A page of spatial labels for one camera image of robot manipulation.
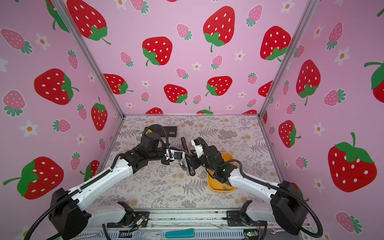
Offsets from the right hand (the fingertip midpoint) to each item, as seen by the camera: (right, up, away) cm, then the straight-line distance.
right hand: (187, 153), depth 77 cm
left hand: (-3, +3, -1) cm, 4 cm away
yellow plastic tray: (+16, -20, +8) cm, 27 cm away
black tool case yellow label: (-14, +11, +30) cm, 34 cm away
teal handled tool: (+1, -36, -9) cm, 37 cm away
